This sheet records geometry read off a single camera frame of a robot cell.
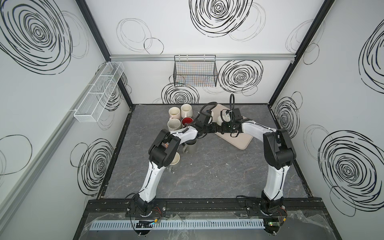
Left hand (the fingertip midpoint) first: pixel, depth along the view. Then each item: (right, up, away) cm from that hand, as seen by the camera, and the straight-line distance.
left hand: (220, 126), depth 97 cm
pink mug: (-32, +9, +9) cm, 34 cm away
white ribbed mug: (-22, +4, 0) cm, 22 cm away
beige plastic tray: (+15, -10, +1) cm, 18 cm away
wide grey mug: (-19, -12, -7) cm, 24 cm away
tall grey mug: (-27, -17, -16) cm, 36 cm away
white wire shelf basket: (-68, +11, -24) cm, 73 cm away
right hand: (+2, -1, +4) cm, 4 cm away
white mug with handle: (-23, +11, +11) cm, 27 cm away
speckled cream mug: (-31, +1, +2) cm, 31 cm away
